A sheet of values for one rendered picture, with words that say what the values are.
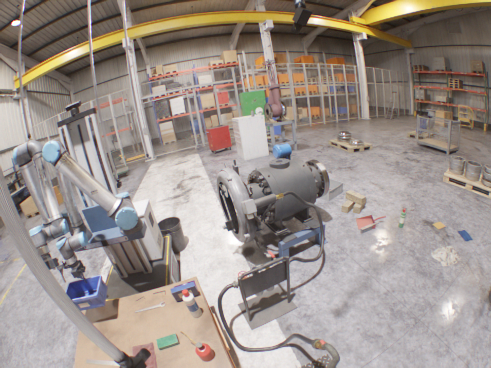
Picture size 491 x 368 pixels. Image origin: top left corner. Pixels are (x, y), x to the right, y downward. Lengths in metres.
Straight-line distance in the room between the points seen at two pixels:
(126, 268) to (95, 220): 0.58
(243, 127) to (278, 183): 3.86
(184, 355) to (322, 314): 1.10
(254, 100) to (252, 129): 3.53
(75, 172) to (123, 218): 0.40
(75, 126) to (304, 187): 2.06
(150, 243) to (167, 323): 0.88
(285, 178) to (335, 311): 1.28
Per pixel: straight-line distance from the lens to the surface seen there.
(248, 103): 9.09
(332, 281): 2.06
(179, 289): 1.40
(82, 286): 1.70
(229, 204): 2.02
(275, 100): 6.22
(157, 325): 1.44
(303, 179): 2.11
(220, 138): 7.29
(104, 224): 1.81
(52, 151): 1.31
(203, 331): 1.31
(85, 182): 1.31
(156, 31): 9.40
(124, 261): 2.09
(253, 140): 5.82
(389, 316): 1.93
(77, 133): 1.77
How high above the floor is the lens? 1.56
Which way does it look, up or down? 22 degrees down
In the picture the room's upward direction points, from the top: 9 degrees counter-clockwise
